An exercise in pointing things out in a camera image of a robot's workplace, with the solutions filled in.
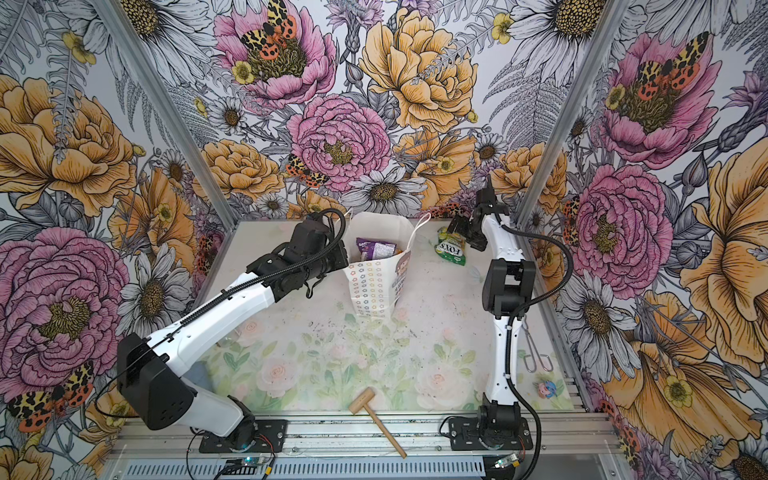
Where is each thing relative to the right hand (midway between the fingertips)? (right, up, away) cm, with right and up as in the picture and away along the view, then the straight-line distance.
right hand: (459, 241), depth 105 cm
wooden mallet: (-31, -42, -27) cm, 59 cm away
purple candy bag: (-29, -3, -17) cm, 34 cm away
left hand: (-35, -5, -25) cm, 43 cm away
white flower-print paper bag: (-27, -12, -20) cm, 36 cm away
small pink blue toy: (+16, -38, -28) cm, 50 cm away
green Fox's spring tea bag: (-2, -2, +4) cm, 4 cm away
